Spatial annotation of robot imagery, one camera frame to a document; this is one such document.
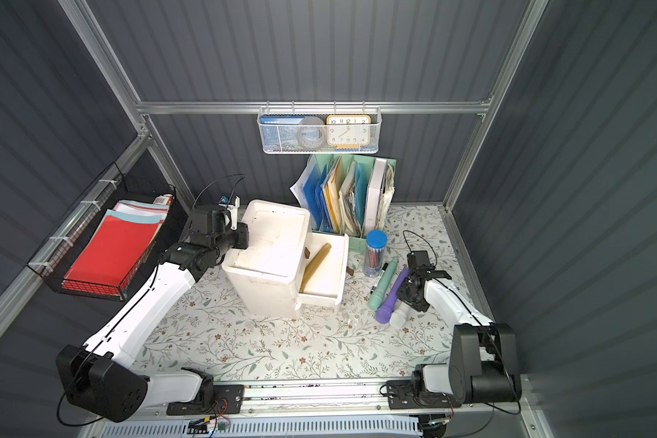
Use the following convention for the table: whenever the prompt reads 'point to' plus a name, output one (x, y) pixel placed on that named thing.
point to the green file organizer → (348, 194)
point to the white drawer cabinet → (265, 277)
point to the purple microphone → (384, 314)
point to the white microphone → (399, 315)
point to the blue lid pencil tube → (376, 241)
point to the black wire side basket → (114, 193)
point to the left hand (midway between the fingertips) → (240, 225)
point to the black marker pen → (375, 284)
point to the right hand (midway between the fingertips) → (413, 297)
